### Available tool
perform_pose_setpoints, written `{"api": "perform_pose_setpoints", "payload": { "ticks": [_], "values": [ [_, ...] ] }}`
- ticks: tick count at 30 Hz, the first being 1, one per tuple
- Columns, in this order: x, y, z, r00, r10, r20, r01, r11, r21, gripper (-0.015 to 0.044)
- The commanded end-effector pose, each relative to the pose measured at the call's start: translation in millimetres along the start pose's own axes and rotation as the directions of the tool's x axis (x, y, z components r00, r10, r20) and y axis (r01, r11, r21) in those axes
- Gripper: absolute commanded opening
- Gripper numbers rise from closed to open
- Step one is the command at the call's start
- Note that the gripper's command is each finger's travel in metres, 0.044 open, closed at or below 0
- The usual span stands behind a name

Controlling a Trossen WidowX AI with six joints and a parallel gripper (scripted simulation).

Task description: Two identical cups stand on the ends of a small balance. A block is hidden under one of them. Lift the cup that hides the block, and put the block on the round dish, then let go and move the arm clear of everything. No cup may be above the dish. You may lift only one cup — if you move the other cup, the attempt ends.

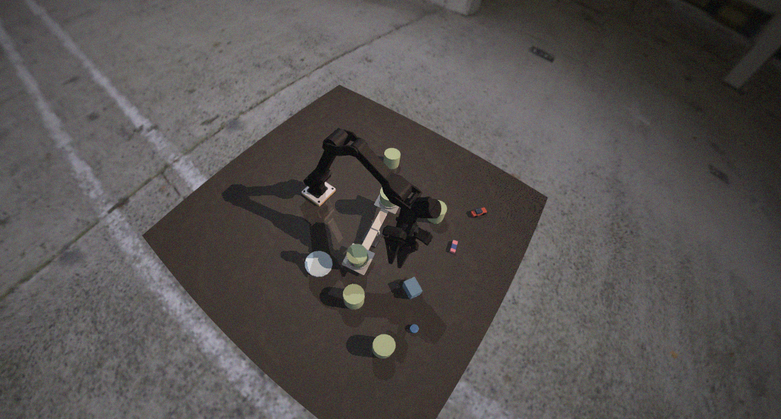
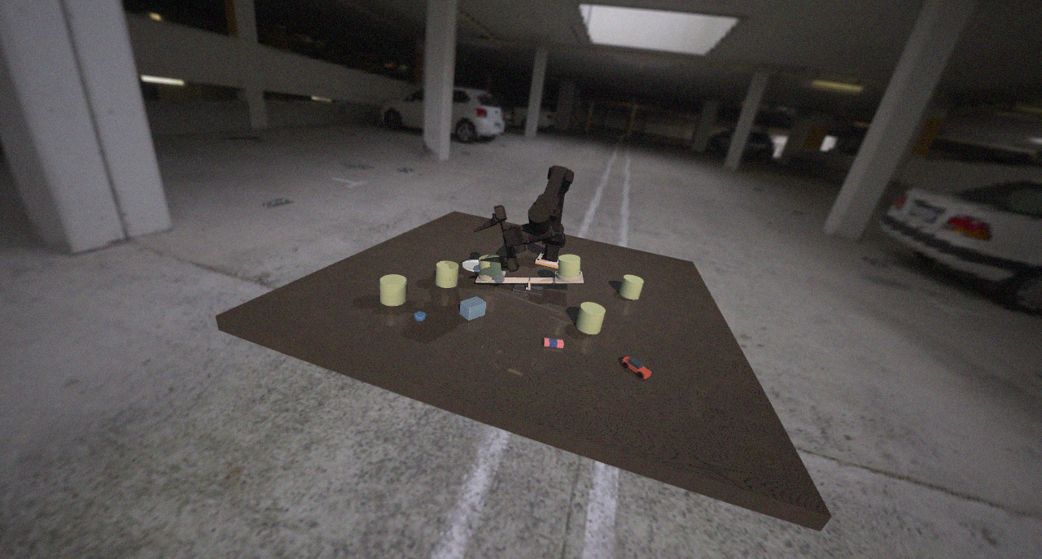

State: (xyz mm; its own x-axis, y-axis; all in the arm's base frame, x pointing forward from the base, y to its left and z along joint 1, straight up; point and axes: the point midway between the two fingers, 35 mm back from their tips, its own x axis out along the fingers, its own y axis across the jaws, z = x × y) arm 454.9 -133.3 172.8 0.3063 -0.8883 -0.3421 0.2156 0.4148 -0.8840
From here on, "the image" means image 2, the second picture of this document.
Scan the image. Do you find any small red toy car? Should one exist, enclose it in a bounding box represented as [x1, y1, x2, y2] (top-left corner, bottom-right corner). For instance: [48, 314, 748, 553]
[621, 356, 652, 379]

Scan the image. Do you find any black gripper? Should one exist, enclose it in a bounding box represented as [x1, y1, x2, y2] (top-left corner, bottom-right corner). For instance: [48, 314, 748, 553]
[473, 205, 532, 273]

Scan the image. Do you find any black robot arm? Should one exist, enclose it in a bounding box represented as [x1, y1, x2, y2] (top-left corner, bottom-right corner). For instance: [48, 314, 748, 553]
[503, 165, 574, 262]

